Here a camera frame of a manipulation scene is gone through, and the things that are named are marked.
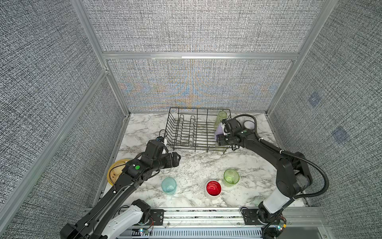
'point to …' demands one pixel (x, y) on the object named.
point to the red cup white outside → (213, 188)
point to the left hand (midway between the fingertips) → (177, 157)
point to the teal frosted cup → (168, 185)
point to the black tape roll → (248, 120)
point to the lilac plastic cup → (219, 131)
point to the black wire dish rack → (193, 130)
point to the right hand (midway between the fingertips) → (222, 134)
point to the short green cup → (231, 178)
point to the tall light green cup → (222, 115)
